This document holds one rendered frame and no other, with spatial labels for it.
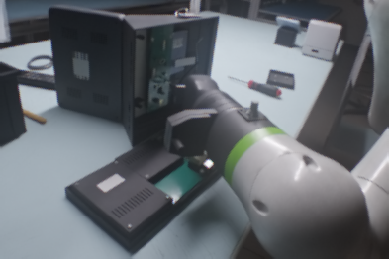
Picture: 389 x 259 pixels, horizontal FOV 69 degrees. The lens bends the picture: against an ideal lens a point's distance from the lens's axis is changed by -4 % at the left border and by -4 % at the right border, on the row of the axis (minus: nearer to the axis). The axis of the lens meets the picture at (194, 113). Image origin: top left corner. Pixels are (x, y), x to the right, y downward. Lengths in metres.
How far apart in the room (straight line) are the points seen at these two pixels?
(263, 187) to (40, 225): 0.28
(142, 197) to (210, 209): 0.10
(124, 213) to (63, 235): 0.08
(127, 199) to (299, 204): 0.22
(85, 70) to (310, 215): 0.47
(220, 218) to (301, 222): 0.18
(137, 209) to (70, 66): 0.33
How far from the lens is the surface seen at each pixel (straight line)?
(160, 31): 0.51
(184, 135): 0.37
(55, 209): 0.44
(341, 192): 0.27
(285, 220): 0.26
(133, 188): 0.41
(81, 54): 0.59
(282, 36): 1.41
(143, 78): 0.52
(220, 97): 0.42
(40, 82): 0.77
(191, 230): 0.40
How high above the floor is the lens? 1.31
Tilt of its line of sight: 28 degrees down
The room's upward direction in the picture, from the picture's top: 7 degrees clockwise
